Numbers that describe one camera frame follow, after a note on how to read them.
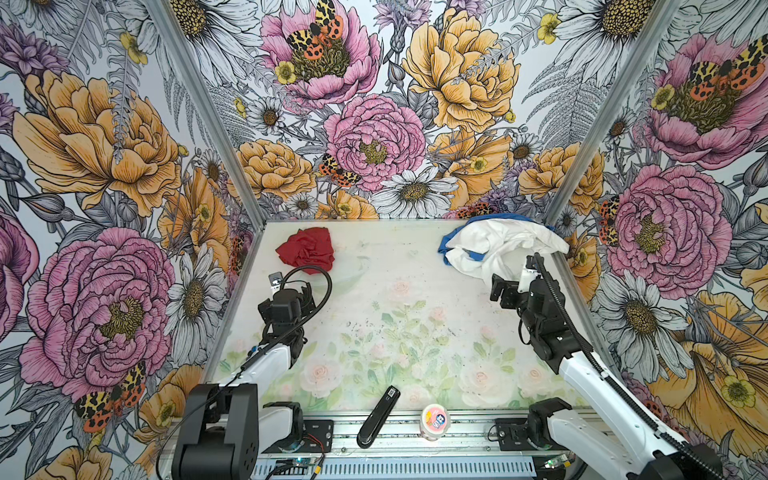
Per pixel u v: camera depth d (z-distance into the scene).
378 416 0.74
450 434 0.76
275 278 0.76
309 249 1.04
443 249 1.12
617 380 0.49
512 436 0.73
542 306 0.60
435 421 0.67
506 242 1.06
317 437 0.73
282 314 0.66
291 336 0.62
